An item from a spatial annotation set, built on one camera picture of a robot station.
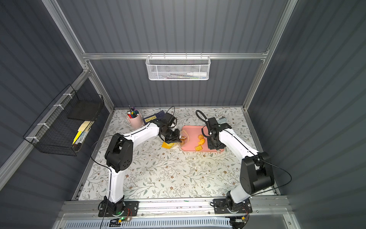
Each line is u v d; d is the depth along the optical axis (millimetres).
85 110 823
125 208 722
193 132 1051
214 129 632
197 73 912
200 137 1016
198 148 960
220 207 730
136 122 1051
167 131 790
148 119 1114
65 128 727
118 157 548
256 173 440
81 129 739
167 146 978
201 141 989
